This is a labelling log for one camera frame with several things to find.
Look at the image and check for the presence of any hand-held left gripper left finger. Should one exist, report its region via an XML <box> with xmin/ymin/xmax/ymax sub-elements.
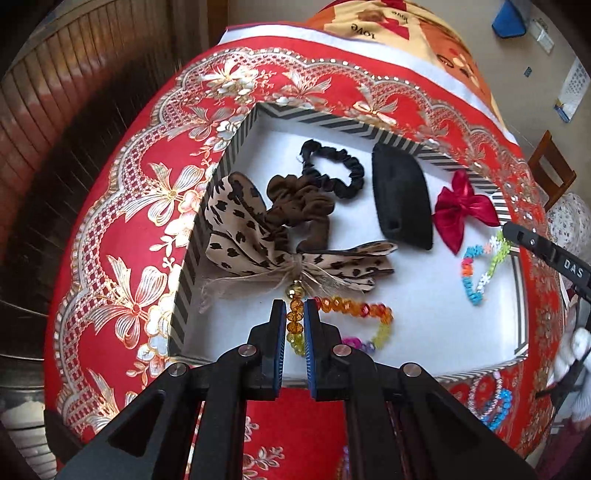
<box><xmin>81</xmin><ymin>299</ymin><xmax>287</xmax><ymax>480</ymax></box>

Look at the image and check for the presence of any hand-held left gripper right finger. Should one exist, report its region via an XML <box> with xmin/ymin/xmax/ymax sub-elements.
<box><xmin>302</xmin><ymin>299</ymin><xmax>539</xmax><ymax>480</ymax></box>

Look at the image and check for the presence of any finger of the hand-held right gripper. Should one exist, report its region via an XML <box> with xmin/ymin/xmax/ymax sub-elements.
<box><xmin>501</xmin><ymin>222</ymin><xmax>591</xmax><ymax>303</ymax></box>

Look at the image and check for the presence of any rainbow crystal bead bracelet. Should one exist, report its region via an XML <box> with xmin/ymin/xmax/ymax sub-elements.
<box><xmin>285</xmin><ymin>286</ymin><xmax>394</xmax><ymax>357</ymax></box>

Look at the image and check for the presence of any colourful flower bead bracelet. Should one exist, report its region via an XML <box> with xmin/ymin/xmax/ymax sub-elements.
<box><xmin>461</xmin><ymin>233</ymin><xmax>511</xmax><ymax>308</ymax></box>

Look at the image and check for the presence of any striped gift box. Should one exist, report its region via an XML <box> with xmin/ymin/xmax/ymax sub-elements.
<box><xmin>168</xmin><ymin>102</ymin><xmax>529</xmax><ymax>386</ymax></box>

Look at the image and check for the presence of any person's right hand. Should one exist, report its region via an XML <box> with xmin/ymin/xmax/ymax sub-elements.
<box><xmin>551</xmin><ymin>325</ymin><xmax>591</xmax><ymax>421</ymax></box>

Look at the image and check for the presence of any floral cushion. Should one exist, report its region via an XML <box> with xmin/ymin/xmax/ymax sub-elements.
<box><xmin>545</xmin><ymin>191</ymin><xmax>591</xmax><ymax>264</ymax></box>

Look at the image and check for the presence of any wooden chair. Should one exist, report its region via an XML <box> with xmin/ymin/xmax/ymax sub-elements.
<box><xmin>527</xmin><ymin>130</ymin><xmax>578</xmax><ymax>213</ymax></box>

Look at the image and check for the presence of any red satin bow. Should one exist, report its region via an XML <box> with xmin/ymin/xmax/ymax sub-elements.
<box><xmin>433</xmin><ymin>170</ymin><xmax>502</xmax><ymax>256</ymax></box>

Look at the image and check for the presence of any leopard print hair bow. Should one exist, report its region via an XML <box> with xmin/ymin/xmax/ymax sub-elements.
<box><xmin>198</xmin><ymin>172</ymin><xmax>399</xmax><ymax>315</ymax></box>

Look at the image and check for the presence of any black felt hair pad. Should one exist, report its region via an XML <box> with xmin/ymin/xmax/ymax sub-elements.
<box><xmin>372</xmin><ymin>143</ymin><xmax>435</xmax><ymax>251</ymax></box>

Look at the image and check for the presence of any brown scrunchie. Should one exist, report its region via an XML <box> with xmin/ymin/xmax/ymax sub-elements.
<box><xmin>265</xmin><ymin>174</ymin><xmax>335</xmax><ymax>252</ymax></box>

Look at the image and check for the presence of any black scrunchie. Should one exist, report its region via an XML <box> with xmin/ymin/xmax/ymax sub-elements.
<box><xmin>300</xmin><ymin>140</ymin><xmax>365</xmax><ymax>199</ymax></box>

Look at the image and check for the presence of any red floral tablecloth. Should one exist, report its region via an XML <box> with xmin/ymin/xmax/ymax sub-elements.
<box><xmin>46</xmin><ymin>30</ymin><xmax>568</xmax><ymax>480</ymax></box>

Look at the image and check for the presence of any printed blanket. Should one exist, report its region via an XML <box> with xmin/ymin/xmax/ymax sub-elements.
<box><xmin>305</xmin><ymin>0</ymin><xmax>518</xmax><ymax>134</ymax></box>

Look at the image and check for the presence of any blue plastic object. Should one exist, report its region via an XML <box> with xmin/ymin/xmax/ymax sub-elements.
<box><xmin>492</xmin><ymin>0</ymin><xmax>529</xmax><ymax>38</ymax></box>

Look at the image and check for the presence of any wooden slatted door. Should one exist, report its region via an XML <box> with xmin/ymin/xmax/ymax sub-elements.
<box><xmin>0</xmin><ymin>0</ymin><xmax>222</xmax><ymax>324</ymax></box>

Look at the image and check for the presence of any blue pink beaded bracelet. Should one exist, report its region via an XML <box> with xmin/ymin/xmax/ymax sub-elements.
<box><xmin>466</xmin><ymin>376</ymin><xmax>514</xmax><ymax>432</ymax></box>

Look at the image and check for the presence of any wall calendar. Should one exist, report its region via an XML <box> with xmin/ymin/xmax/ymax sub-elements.
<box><xmin>554</xmin><ymin>60</ymin><xmax>588</xmax><ymax>123</ymax></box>

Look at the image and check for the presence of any white wall socket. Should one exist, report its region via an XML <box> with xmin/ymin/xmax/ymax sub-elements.
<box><xmin>529</xmin><ymin>21</ymin><xmax>555</xmax><ymax>54</ymax></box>

